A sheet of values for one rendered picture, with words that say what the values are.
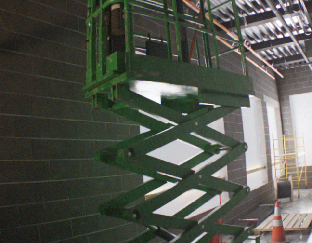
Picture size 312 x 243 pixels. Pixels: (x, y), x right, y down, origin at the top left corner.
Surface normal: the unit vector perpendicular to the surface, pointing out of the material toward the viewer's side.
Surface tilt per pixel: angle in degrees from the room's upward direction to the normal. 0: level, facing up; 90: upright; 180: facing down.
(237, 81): 90
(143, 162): 90
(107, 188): 90
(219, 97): 90
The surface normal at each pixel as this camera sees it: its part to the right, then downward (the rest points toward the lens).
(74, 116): 0.80, -0.13
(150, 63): 0.61, -0.14
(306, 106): -0.59, -0.06
